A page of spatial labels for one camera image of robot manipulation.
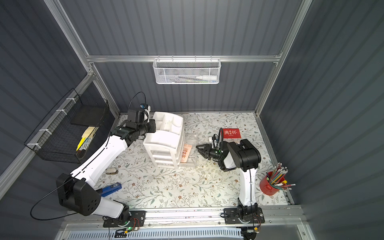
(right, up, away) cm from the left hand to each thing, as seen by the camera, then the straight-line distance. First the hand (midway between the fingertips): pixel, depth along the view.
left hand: (154, 123), depth 81 cm
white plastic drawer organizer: (+8, -12, -7) cm, 16 cm away
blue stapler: (-22, -35, 0) cm, 42 cm away
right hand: (+24, -16, +11) cm, 31 cm away
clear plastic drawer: (+19, -11, +24) cm, 33 cm away
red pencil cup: (+63, -30, -6) cm, 70 cm away
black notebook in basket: (-35, +4, -1) cm, 35 cm away
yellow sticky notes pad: (-33, -5, -5) cm, 34 cm away
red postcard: (+49, -7, +27) cm, 56 cm away
